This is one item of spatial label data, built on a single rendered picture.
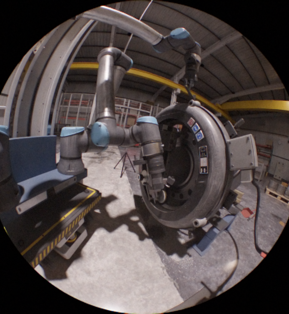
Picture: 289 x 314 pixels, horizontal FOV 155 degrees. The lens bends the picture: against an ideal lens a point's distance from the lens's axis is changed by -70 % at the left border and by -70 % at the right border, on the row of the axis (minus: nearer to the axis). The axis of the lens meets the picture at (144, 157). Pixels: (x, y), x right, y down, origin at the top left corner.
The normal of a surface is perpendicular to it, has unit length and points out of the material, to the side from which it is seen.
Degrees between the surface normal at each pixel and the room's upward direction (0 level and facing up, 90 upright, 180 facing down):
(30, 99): 90
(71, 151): 90
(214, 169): 86
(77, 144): 92
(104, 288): 0
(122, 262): 0
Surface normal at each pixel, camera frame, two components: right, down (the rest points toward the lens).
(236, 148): -0.91, -0.08
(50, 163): 0.97, 0.20
